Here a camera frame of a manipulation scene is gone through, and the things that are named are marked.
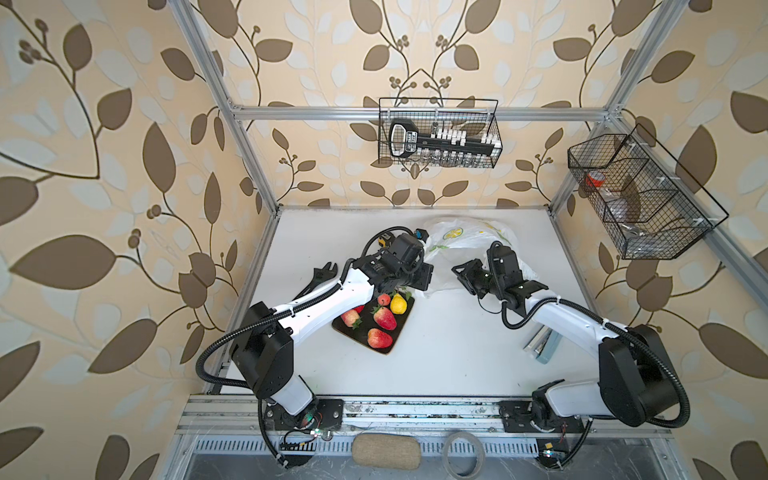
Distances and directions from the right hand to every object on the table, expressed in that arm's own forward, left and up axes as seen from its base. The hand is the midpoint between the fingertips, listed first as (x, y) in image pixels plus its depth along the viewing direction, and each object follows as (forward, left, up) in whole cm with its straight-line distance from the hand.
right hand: (453, 272), depth 87 cm
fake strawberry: (-9, +30, -8) cm, 33 cm away
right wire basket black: (+3, -46, +22) cm, 52 cm away
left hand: (-4, +7, +7) cm, 10 cm away
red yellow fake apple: (-16, +22, -8) cm, 29 cm away
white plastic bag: (+5, 0, +9) cm, 10 cm away
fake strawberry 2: (-5, +29, -11) cm, 31 cm away
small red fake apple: (-3, +21, -9) cm, 23 cm away
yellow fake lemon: (-6, +17, -8) cm, 19 cm away
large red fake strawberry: (-9, +21, -8) cm, 25 cm away
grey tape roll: (-42, -1, -12) cm, 43 cm away
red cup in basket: (+21, -43, +17) cm, 51 cm away
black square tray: (-12, +28, -12) cm, 33 cm away
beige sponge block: (-41, +21, -9) cm, 47 cm away
